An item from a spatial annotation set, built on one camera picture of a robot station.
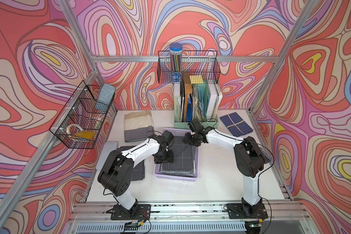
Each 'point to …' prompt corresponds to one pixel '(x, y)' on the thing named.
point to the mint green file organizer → (178, 124)
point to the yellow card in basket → (87, 134)
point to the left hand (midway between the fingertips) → (169, 162)
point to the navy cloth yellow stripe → (234, 122)
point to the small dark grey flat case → (265, 155)
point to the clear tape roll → (68, 127)
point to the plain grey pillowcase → (190, 174)
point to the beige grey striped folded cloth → (138, 126)
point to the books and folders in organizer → (200, 102)
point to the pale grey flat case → (108, 146)
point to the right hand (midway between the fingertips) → (187, 144)
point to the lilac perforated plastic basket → (178, 132)
